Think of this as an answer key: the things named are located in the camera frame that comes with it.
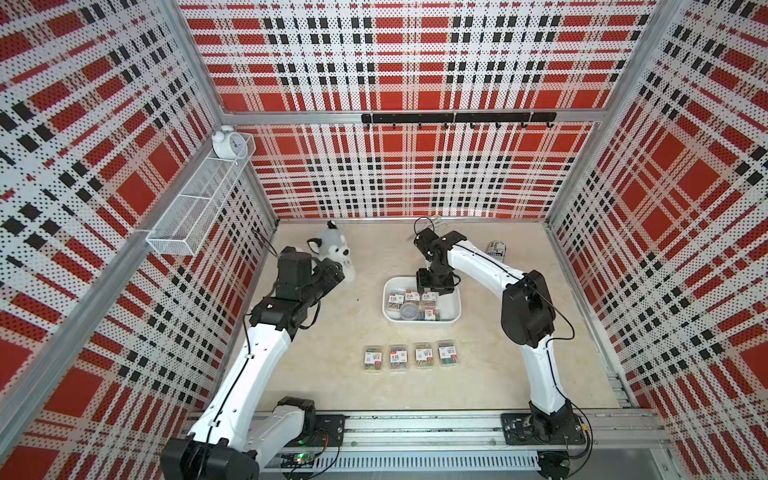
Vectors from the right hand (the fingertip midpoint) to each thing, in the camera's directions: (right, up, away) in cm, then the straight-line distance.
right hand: (432, 290), depth 92 cm
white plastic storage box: (+5, -7, +2) cm, 9 cm away
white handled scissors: (+4, +24, +29) cm, 38 cm away
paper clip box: (-12, -4, +4) cm, 13 cm away
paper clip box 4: (-18, -18, -8) cm, 27 cm away
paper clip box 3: (-1, -4, +4) cm, 5 cm away
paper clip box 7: (+4, -17, -8) cm, 19 cm away
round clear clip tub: (-7, -7, +1) cm, 10 cm away
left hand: (-27, +7, -13) cm, 31 cm away
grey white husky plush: (-30, +14, -3) cm, 34 cm away
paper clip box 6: (-3, -17, -8) cm, 19 cm away
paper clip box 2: (-6, -2, +4) cm, 8 cm away
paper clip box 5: (-10, -17, -8) cm, 22 cm away
